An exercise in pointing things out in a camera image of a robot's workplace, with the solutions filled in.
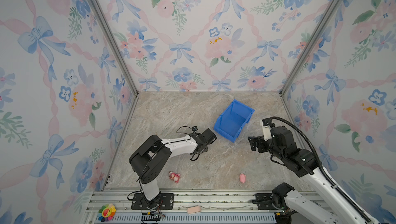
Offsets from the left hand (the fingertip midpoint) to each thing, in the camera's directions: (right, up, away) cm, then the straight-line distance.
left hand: (201, 146), depth 92 cm
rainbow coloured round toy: (-43, -25, -21) cm, 54 cm away
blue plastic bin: (+22, +14, +14) cm, 30 cm away
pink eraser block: (-4, -24, -21) cm, 32 cm away
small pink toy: (+21, -13, -12) cm, 27 cm away
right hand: (+27, +10, -16) cm, 33 cm away
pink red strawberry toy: (-14, -12, -13) cm, 23 cm away
